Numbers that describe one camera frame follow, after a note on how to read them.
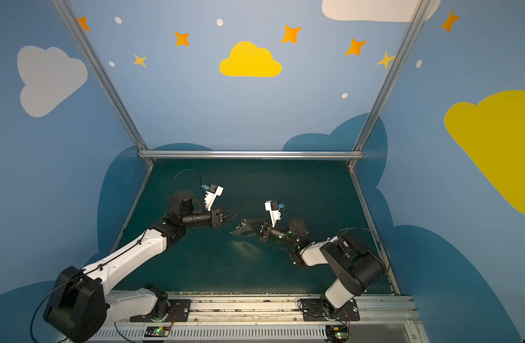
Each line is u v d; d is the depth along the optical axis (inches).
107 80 33.9
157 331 27.9
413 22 28.5
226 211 28.1
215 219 27.1
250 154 46.6
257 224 29.6
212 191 27.6
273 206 28.7
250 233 33.9
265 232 28.2
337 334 28.1
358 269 18.1
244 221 30.8
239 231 32.3
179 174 23.8
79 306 15.7
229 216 29.5
